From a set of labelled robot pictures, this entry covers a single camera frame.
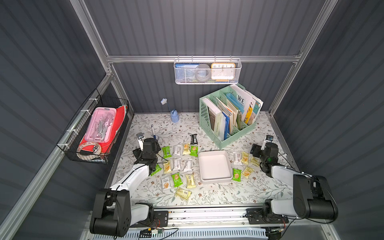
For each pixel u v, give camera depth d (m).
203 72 0.90
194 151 0.97
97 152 0.66
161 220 0.74
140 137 0.74
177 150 0.97
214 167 0.92
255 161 0.91
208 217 0.76
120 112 0.78
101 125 0.72
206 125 0.99
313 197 0.43
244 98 0.94
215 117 0.86
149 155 0.68
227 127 0.92
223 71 0.88
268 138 0.80
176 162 0.91
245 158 0.94
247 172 0.89
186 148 0.98
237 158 0.94
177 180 0.85
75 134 0.63
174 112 1.09
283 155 0.96
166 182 0.85
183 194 0.81
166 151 0.97
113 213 0.41
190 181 0.84
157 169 0.89
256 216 0.74
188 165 0.91
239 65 0.90
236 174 0.87
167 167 0.89
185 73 0.91
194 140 1.02
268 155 0.71
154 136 1.06
